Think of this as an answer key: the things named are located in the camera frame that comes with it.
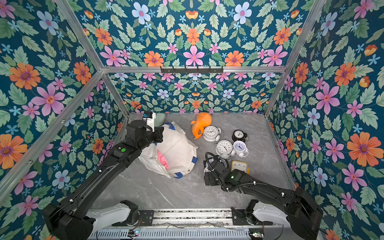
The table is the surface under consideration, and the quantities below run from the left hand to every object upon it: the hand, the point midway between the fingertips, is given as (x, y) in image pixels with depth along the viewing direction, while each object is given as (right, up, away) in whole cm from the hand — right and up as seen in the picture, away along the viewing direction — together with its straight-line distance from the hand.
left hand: (165, 127), depth 74 cm
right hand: (+24, -27, +8) cm, 37 cm away
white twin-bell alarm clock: (+43, -14, +22) cm, 51 cm away
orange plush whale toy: (+19, +5, +33) cm, 38 cm away
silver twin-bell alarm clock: (+25, -5, +29) cm, 39 cm away
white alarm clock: (+33, -14, +22) cm, 42 cm away
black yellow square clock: (+41, -23, +15) cm, 50 cm away
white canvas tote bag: (+1, -19, +22) cm, 29 cm away
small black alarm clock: (+44, -6, +28) cm, 53 cm away
